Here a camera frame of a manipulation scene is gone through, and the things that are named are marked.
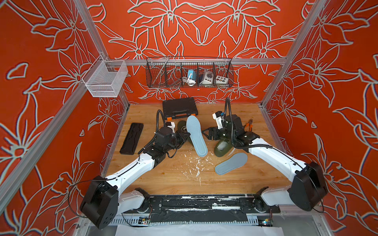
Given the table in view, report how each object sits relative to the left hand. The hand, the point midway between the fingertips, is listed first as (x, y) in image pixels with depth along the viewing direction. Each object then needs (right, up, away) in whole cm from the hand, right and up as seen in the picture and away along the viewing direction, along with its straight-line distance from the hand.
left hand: (192, 133), depth 77 cm
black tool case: (-10, +15, +33) cm, 38 cm away
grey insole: (+1, +2, +2) cm, 3 cm away
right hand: (+6, +1, +1) cm, 7 cm away
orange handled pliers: (+44, +4, +29) cm, 53 cm away
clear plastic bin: (-56, +34, +15) cm, 67 cm away
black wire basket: (-17, +40, +21) cm, 48 cm away
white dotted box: (+19, +33, +17) cm, 42 cm away
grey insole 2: (+28, -18, +11) cm, 35 cm away
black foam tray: (-41, -10, +19) cm, 46 cm away
